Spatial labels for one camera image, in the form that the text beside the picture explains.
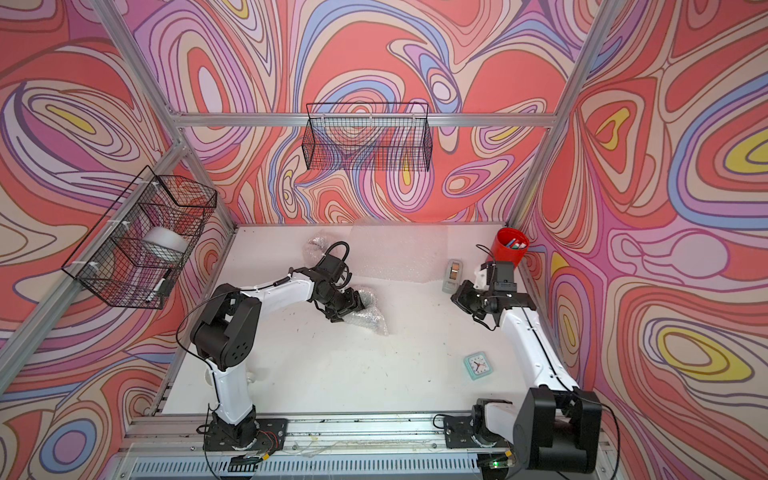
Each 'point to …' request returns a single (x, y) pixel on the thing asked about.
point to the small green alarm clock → (477, 365)
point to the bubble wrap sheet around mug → (313, 251)
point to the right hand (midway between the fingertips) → (453, 304)
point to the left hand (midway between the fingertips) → (364, 314)
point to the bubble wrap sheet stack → (414, 254)
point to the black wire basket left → (134, 254)
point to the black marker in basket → (164, 287)
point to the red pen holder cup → (510, 246)
